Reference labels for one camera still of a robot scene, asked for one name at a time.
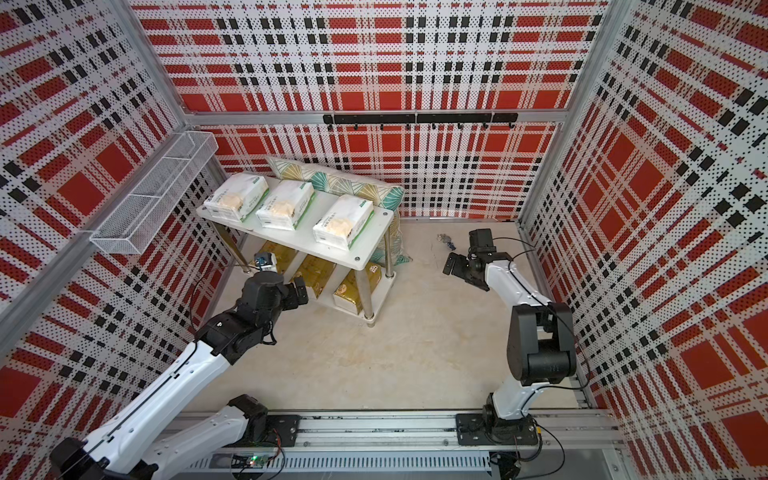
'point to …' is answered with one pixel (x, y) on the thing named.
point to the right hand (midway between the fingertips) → (461, 270)
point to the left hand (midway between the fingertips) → (291, 282)
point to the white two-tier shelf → (370, 245)
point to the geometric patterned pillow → (340, 184)
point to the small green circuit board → (252, 462)
